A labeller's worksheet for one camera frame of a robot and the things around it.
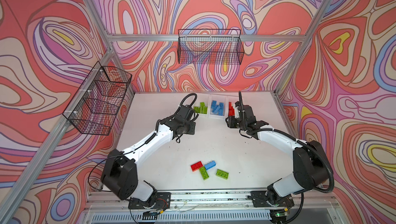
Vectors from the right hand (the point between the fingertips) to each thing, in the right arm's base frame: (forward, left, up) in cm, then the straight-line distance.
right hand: (230, 122), depth 91 cm
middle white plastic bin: (+21, +2, -2) cm, 21 cm away
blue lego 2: (+16, +3, -8) cm, 18 cm away
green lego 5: (-26, +7, -10) cm, 29 cm away
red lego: (-22, +21, -9) cm, 32 cm away
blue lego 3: (+15, +8, -6) cm, 18 cm away
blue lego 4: (-22, +13, -8) cm, 27 cm away
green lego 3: (+16, +20, -7) cm, 27 cm away
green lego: (+20, +16, -7) cm, 27 cm away
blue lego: (+21, +8, -7) cm, 23 cm away
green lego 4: (-26, +17, -9) cm, 32 cm away
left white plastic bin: (+29, +16, -9) cm, 34 cm away
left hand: (-5, +22, +4) cm, 23 cm away
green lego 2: (+16, +15, -6) cm, 22 cm away
